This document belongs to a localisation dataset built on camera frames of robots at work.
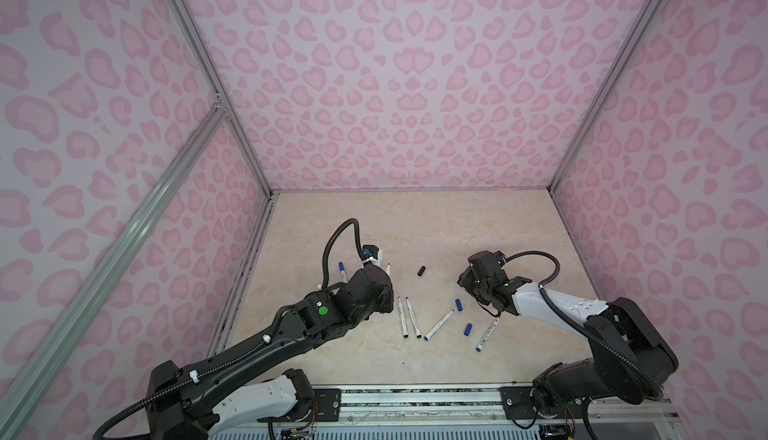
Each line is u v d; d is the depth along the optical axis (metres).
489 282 0.70
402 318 0.87
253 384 0.59
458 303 0.90
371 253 0.64
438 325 0.86
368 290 0.53
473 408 0.74
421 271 0.98
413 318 0.86
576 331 0.45
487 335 0.84
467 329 0.86
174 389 0.39
